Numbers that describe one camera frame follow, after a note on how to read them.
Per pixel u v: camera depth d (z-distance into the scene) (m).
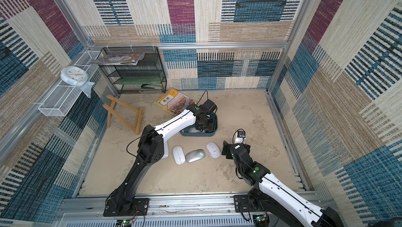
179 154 0.87
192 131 1.00
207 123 0.83
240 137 0.70
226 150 0.74
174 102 1.14
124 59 0.87
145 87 1.08
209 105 0.77
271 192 0.52
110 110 0.84
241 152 0.61
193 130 1.01
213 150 0.89
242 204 0.73
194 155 0.92
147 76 1.13
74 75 0.75
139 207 0.73
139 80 1.12
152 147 0.57
